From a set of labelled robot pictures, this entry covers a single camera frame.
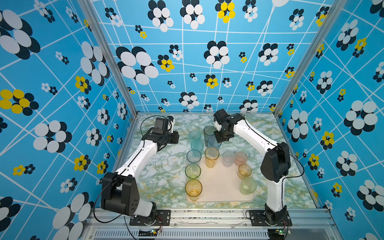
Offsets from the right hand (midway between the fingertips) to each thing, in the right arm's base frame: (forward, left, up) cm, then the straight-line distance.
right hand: (220, 138), depth 91 cm
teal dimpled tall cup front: (-1, +15, -5) cm, 15 cm away
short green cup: (-25, -14, -10) cm, 30 cm away
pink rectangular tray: (-23, +1, -12) cm, 26 cm away
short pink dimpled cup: (-9, -13, -9) cm, 18 cm away
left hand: (-1, +26, +6) cm, 26 cm away
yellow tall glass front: (-26, +17, -11) cm, 33 cm away
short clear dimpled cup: (-8, -5, -10) cm, 14 cm away
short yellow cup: (-16, -13, -10) cm, 23 cm away
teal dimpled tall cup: (+5, +16, -3) cm, 17 cm away
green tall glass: (-18, +17, -5) cm, 26 cm away
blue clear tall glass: (-7, +17, -8) cm, 20 cm away
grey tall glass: (+5, +7, +1) cm, 9 cm away
